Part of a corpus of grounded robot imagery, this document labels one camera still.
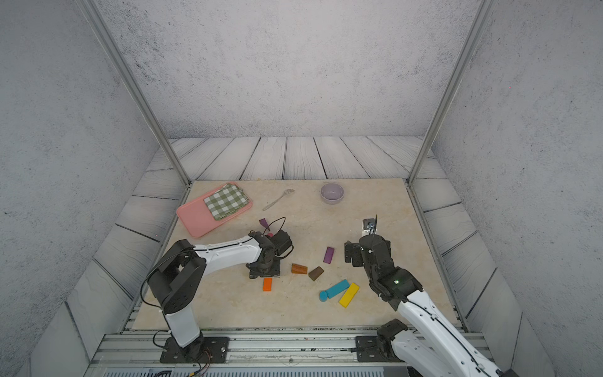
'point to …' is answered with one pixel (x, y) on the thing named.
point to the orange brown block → (297, 269)
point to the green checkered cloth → (226, 201)
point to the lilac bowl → (332, 193)
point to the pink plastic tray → (197, 218)
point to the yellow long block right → (349, 294)
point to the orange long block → (268, 284)
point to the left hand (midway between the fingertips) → (274, 276)
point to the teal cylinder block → (333, 290)
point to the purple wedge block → (263, 221)
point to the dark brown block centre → (315, 274)
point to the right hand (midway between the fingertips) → (363, 241)
